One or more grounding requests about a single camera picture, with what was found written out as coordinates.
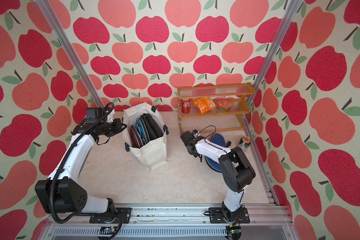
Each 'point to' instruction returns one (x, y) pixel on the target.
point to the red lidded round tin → (224, 105)
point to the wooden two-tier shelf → (214, 100)
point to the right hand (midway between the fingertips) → (207, 149)
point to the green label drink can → (245, 142)
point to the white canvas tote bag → (153, 154)
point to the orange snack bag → (204, 104)
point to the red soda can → (186, 106)
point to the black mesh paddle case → (153, 129)
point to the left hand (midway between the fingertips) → (127, 126)
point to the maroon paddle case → (134, 140)
